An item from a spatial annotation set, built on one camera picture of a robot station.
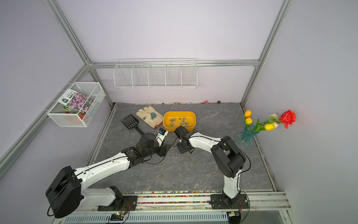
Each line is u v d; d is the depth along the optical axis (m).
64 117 0.74
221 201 0.74
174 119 1.10
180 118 1.12
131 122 1.08
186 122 1.06
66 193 0.40
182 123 1.08
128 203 0.73
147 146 0.63
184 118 1.12
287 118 0.62
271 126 0.69
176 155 0.91
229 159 0.49
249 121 0.71
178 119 1.12
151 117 1.12
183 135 0.74
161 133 0.71
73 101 0.73
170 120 1.08
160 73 1.02
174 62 0.94
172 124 1.06
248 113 0.74
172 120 1.09
